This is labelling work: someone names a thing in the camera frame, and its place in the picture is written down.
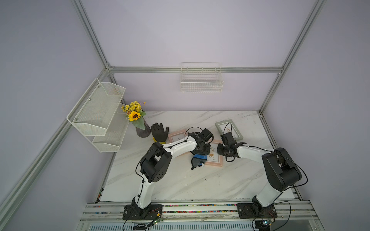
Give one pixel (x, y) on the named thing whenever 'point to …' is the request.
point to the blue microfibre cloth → (200, 156)
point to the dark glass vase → (142, 133)
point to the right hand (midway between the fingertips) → (220, 152)
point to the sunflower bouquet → (135, 113)
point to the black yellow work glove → (159, 134)
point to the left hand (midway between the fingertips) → (204, 154)
